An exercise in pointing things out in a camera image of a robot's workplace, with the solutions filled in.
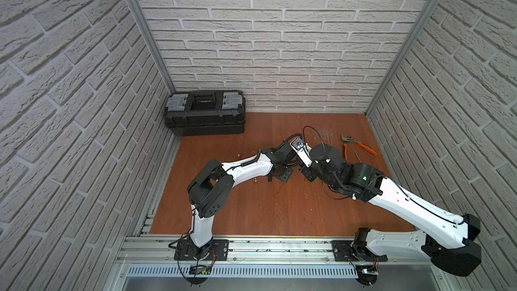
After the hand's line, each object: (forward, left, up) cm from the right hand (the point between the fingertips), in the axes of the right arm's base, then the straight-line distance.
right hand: (305, 154), depth 69 cm
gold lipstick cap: (+16, +27, -24) cm, 40 cm away
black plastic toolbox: (+32, +43, -9) cm, 55 cm away
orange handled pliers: (+25, -33, -26) cm, 49 cm away
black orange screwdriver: (+14, -34, -27) cm, 45 cm away
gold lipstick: (+2, +19, -23) cm, 30 cm away
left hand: (+5, +4, -22) cm, 23 cm away
